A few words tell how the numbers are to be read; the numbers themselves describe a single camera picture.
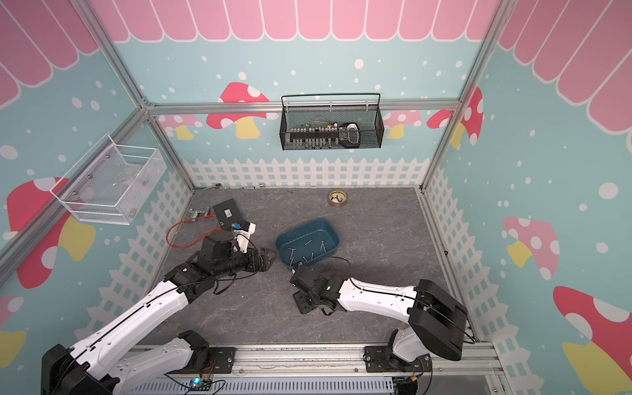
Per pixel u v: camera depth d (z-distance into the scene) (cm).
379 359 75
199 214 109
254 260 67
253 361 76
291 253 97
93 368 40
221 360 75
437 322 42
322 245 100
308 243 100
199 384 73
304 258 96
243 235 66
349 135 90
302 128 93
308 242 100
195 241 103
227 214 109
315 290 61
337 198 116
